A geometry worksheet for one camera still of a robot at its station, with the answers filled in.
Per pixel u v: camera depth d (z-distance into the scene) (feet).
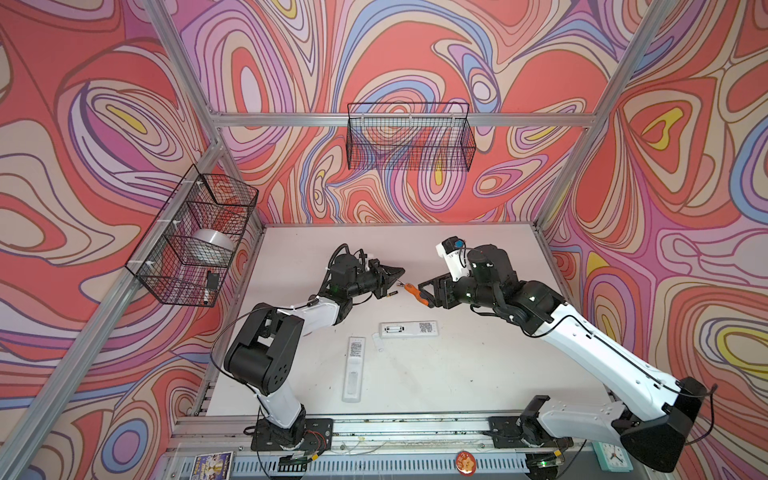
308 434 2.39
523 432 2.18
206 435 2.46
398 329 2.98
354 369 2.74
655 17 2.28
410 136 3.15
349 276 2.33
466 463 2.27
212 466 2.23
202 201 2.53
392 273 2.68
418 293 2.26
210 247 2.31
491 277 1.69
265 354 1.54
